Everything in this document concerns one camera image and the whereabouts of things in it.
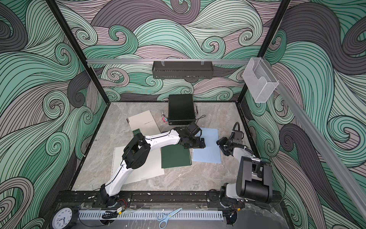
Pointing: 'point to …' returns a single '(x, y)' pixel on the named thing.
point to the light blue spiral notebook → (211, 153)
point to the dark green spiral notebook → (175, 155)
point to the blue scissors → (164, 217)
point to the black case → (180, 109)
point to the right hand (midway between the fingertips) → (217, 143)
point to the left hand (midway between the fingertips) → (201, 145)
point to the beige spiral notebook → (145, 122)
